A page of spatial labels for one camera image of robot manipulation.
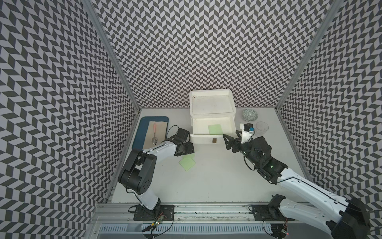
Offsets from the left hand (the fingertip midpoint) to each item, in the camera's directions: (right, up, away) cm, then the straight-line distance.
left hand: (188, 150), depth 94 cm
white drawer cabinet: (+14, +26, -7) cm, 31 cm away
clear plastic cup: (+50, +14, +8) cm, 53 cm away
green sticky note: (+16, +14, -7) cm, 23 cm away
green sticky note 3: (-1, -6, -5) cm, 8 cm away
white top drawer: (+7, +12, -8) cm, 16 cm away
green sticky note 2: (+2, -3, -2) cm, 4 cm away
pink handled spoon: (-23, +6, +5) cm, 25 cm away
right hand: (+22, +11, -19) cm, 31 cm away
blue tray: (-34, +7, +6) cm, 35 cm away
